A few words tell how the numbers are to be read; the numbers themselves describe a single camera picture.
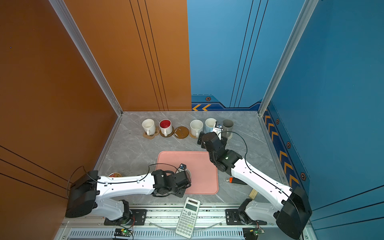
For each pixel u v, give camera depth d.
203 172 0.87
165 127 1.03
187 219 0.72
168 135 1.03
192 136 1.05
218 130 0.65
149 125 1.02
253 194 0.79
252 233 0.71
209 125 1.02
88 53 0.85
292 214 0.38
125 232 0.71
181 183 0.60
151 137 1.05
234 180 0.85
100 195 0.42
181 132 1.06
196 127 1.02
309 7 0.70
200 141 0.71
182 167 0.73
